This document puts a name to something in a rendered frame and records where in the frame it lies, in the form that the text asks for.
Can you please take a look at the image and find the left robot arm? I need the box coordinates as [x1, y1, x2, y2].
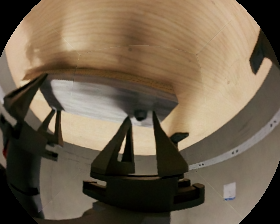
[0, 132, 189, 219]

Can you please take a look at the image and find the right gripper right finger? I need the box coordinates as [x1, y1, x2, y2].
[152, 111, 189, 177]

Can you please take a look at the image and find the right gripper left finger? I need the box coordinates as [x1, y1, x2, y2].
[90, 116, 135, 175]

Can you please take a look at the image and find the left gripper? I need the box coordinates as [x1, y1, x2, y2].
[0, 73, 63, 193]

